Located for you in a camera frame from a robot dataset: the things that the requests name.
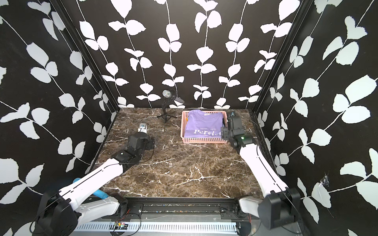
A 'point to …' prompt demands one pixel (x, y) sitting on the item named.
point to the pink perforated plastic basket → (201, 140)
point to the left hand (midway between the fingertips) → (144, 133)
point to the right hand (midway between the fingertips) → (231, 126)
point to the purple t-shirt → (203, 124)
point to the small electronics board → (119, 225)
